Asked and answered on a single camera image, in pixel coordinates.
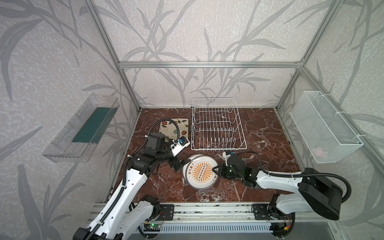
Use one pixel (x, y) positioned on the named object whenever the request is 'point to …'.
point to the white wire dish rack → (216, 125)
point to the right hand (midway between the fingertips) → (211, 165)
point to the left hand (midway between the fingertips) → (185, 147)
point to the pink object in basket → (318, 151)
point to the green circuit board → (152, 227)
